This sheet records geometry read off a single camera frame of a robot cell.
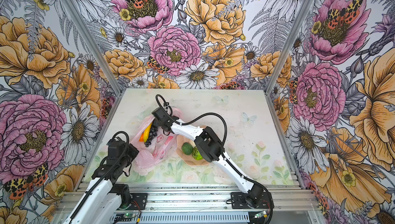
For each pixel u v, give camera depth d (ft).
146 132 3.01
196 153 2.73
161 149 2.73
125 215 2.34
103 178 1.78
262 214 2.34
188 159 2.77
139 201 2.44
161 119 2.62
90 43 3.02
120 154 2.07
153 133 3.09
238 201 2.42
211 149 2.10
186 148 2.79
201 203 2.48
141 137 2.99
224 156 2.10
